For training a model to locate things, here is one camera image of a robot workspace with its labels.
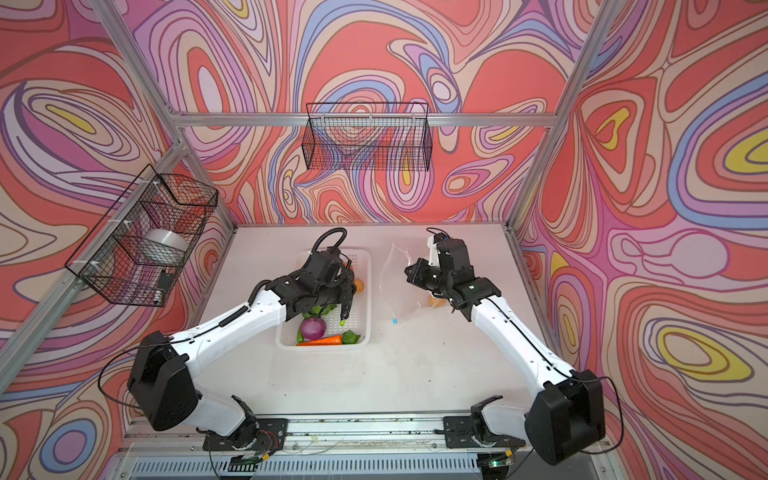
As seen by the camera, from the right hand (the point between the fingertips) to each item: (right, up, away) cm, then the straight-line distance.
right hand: (406, 276), depth 79 cm
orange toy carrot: (-23, -19, +6) cm, 30 cm away
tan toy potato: (+10, -9, +9) cm, 16 cm away
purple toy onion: (-27, -16, +7) cm, 32 cm away
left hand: (-14, -3, +3) cm, 14 cm away
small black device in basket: (-61, -1, -6) cm, 61 cm away
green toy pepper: (-16, -18, +5) cm, 25 cm away
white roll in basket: (-58, +8, -10) cm, 59 cm away
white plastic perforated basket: (-14, -14, +12) cm, 24 cm away
